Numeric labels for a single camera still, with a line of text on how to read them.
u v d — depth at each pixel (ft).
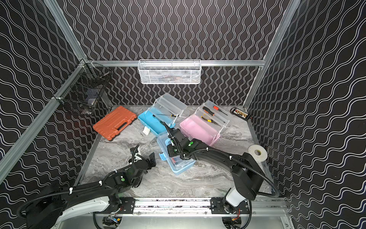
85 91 2.99
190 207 2.50
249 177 1.41
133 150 2.39
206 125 3.29
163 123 3.57
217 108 3.39
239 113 3.72
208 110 3.29
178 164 2.60
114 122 3.39
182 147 2.05
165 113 3.47
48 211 1.36
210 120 3.29
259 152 3.12
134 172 2.02
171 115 3.39
